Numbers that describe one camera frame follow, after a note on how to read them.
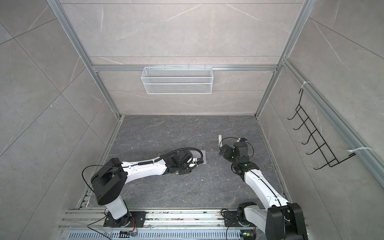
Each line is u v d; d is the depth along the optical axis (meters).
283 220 0.39
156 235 0.70
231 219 0.73
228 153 0.76
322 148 0.63
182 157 0.67
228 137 0.72
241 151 0.64
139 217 0.73
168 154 0.63
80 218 0.75
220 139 1.03
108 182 0.46
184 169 0.77
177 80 1.01
